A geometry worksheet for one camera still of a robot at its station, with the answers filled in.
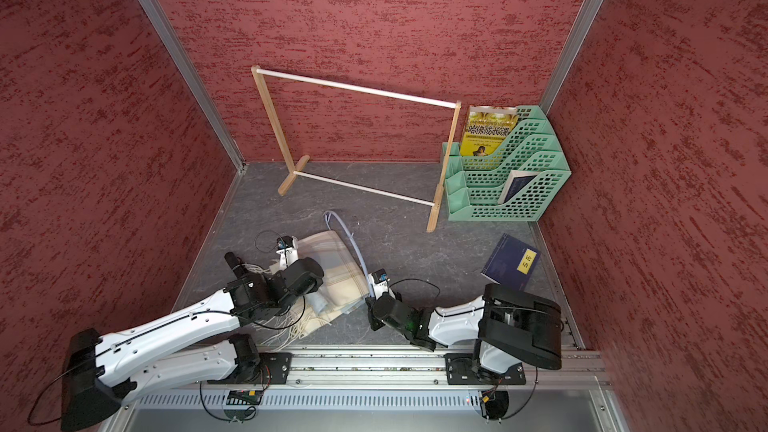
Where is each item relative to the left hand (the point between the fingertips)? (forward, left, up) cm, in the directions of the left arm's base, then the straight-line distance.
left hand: (308, 276), depth 78 cm
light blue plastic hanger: (+26, +1, -9) cm, 28 cm away
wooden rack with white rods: (+49, +17, -10) cm, 52 cm away
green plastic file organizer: (+43, -54, -10) cm, 70 cm away
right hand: (-4, -16, -11) cm, 20 cm away
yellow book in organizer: (+53, -56, +8) cm, 78 cm away
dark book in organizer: (+30, -62, +5) cm, 69 cm away
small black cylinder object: (+6, +25, -8) cm, 27 cm away
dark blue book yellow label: (+10, -61, -11) cm, 63 cm away
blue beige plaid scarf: (0, -9, -6) cm, 11 cm away
